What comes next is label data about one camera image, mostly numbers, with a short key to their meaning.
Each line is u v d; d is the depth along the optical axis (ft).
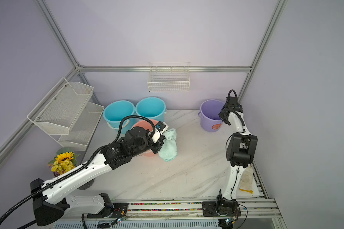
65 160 2.16
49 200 1.25
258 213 2.41
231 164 1.87
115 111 3.40
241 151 1.80
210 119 3.05
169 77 3.14
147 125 2.95
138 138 1.59
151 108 3.44
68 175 1.36
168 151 2.24
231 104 2.52
